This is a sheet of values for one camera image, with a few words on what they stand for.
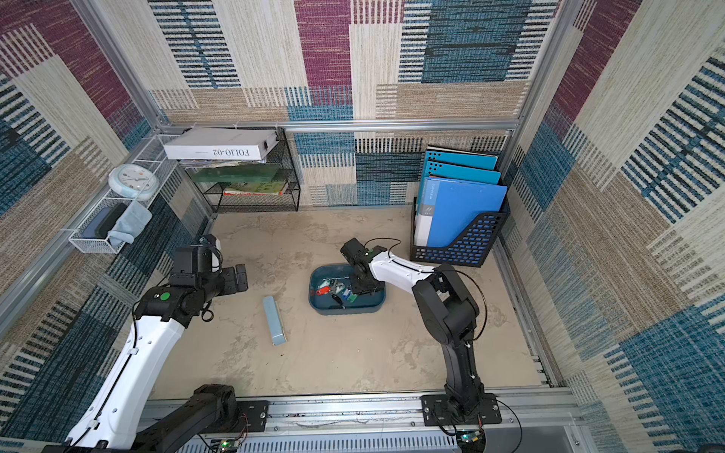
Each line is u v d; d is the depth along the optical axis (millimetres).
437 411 735
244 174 942
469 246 940
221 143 783
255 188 992
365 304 916
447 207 920
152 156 874
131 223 687
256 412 756
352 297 943
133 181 753
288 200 1232
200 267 559
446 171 923
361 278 758
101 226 642
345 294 942
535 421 725
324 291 965
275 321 852
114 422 380
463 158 942
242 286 700
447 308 510
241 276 689
